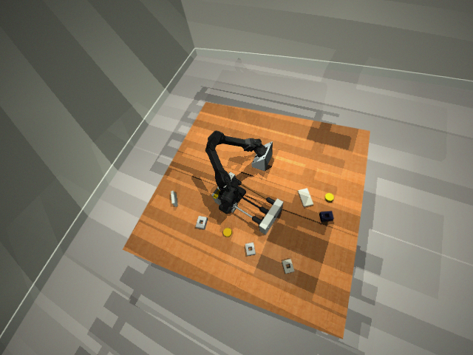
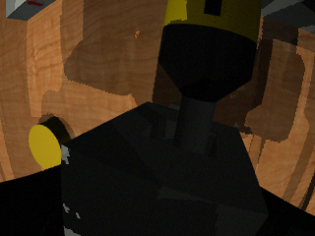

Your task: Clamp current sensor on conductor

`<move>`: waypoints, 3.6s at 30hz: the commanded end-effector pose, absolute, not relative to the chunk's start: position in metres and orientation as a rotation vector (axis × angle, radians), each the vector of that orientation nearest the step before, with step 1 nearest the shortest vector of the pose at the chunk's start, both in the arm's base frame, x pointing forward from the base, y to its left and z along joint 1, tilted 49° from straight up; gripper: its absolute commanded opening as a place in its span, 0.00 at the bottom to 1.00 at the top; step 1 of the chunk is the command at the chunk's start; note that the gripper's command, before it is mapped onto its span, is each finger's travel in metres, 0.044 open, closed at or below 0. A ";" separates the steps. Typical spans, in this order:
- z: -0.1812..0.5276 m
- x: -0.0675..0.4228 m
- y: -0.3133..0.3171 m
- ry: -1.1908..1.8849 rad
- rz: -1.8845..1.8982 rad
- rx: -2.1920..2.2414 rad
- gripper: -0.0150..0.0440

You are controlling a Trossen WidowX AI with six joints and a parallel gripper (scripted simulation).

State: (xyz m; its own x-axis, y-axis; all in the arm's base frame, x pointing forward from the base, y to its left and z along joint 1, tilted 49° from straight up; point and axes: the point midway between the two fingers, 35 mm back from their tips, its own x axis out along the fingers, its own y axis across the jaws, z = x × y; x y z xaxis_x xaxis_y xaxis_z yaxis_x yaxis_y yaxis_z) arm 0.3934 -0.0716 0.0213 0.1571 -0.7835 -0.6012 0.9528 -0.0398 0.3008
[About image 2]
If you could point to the yellow short cylinder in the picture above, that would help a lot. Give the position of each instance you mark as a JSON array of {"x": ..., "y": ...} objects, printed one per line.
[{"x": 45, "y": 140}]

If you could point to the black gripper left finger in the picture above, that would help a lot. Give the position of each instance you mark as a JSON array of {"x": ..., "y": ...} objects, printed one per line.
[{"x": 32, "y": 205}]

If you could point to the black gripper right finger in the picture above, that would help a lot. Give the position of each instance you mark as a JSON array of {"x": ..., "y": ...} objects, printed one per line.
[{"x": 285, "y": 219}]

